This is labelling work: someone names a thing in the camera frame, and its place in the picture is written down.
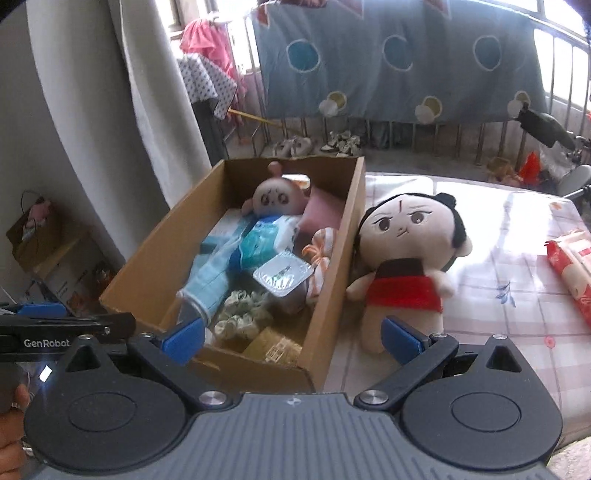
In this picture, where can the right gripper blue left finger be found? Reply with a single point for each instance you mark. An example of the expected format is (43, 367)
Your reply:
(183, 341)

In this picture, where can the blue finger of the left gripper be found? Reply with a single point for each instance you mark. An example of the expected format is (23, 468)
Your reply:
(43, 310)

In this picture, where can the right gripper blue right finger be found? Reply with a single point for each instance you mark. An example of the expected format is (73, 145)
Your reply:
(402, 341)

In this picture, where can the light blue towel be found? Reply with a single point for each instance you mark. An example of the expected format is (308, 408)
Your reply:
(208, 280)

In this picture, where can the gold patterned snack box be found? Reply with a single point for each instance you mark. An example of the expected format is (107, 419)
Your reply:
(272, 347)

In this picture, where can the black-haired plush doll red top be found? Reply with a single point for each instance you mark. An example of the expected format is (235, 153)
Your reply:
(408, 242)

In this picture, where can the clear plastic lidded cup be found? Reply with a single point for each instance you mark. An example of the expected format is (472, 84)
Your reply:
(285, 277)

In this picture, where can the orange white striped cloth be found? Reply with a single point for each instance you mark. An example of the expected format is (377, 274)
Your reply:
(319, 253)

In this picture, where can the pink round plush toy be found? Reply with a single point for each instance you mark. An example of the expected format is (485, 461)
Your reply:
(276, 196)

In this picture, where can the person's left hand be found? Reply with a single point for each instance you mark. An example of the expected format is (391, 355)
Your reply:
(12, 455)

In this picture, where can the red white wipes pack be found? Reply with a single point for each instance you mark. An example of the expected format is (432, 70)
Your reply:
(569, 256)

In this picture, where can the left white curtain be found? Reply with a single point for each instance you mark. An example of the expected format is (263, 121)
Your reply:
(164, 117)

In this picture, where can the white sneakers pair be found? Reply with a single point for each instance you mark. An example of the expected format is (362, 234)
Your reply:
(343, 144)

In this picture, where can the small red bag on floor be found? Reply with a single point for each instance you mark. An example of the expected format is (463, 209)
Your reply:
(531, 170)

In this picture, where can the white slippers pair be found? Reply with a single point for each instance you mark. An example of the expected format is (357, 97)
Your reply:
(294, 147)

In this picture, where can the black wheelchair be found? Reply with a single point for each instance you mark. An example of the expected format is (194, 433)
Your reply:
(565, 157)

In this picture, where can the yellow broom stick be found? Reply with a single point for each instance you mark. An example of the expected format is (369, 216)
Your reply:
(254, 118)

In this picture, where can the polka dot hanging cloth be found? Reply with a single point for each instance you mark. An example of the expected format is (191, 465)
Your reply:
(204, 81)

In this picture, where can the blue patterned hanging blanket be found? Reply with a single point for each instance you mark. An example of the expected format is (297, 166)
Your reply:
(421, 62)

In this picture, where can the pink hanging garment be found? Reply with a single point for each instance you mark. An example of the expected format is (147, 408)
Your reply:
(211, 41)

